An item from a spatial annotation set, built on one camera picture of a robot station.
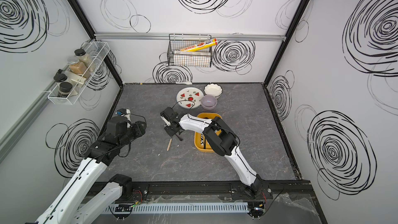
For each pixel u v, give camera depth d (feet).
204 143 2.92
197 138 2.94
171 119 2.47
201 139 2.97
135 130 2.19
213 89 3.79
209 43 2.91
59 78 2.03
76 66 2.32
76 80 2.29
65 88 2.04
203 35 3.01
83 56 2.43
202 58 2.84
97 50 3.07
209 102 3.44
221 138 1.82
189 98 3.66
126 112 2.23
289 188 2.52
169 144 2.90
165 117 2.59
